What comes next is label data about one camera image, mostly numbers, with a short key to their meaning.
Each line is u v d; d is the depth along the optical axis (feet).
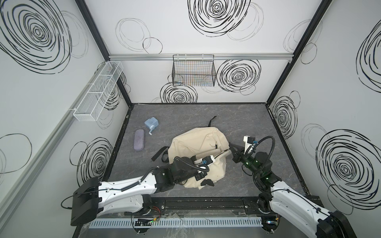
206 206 2.47
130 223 2.28
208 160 1.87
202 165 1.84
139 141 3.13
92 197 1.48
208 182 2.33
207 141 3.05
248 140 2.29
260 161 2.06
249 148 2.11
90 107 2.37
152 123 3.35
